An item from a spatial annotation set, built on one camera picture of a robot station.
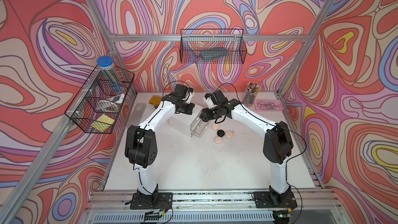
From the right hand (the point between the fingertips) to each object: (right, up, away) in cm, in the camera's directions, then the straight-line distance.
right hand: (205, 119), depth 90 cm
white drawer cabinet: (-13, -2, -3) cm, 14 cm away
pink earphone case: (+15, -10, +6) cm, 19 cm away
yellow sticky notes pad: (-43, 0, -26) cm, 51 cm away
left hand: (-8, +5, +3) cm, 10 cm away
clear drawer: (-4, -5, +8) cm, 10 cm away
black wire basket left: (-54, +7, -15) cm, 56 cm away
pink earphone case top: (+7, -6, +9) cm, 13 cm away
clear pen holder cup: (+32, +16, +14) cm, 38 cm away
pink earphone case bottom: (+8, -13, +4) cm, 16 cm away
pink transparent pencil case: (+48, +8, +22) cm, 53 cm away
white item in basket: (-43, +11, -16) cm, 47 cm away
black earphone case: (+10, -9, +7) cm, 15 cm away
